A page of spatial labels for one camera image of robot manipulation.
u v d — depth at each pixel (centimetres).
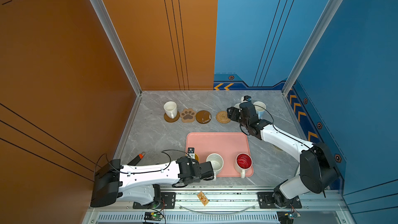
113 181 45
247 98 77
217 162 83
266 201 72
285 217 70
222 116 105
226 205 73
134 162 85
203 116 106
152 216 71
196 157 77
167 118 103
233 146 96
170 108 100
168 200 74
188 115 106
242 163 83
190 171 54
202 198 74
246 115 67
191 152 71
